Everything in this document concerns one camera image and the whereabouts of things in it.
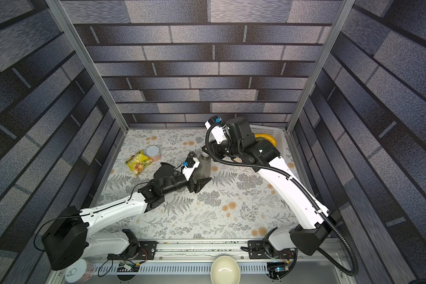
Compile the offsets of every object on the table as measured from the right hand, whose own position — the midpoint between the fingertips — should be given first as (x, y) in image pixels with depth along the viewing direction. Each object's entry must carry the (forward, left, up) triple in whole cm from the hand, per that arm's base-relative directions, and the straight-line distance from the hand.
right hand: (203, 146), depth 67 cm
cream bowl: (-36, -9, -34) cm, 50 cm away
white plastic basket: (+30, -41, -25) cm, 57 cm away
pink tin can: (+18, +33, -28) cm, 47 cm away
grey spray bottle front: (-4, +1, -11) cm, 12 cm away
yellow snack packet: (+12, +41, -29) cm, 51 cm away
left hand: (-4, 0, -13) cm, 13 cm away
